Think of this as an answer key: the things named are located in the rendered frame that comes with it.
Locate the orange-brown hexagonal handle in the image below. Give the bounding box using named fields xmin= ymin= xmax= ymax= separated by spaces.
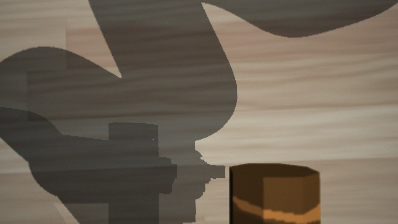
xmin=229 ymin=163 xmax=321 ymax=224

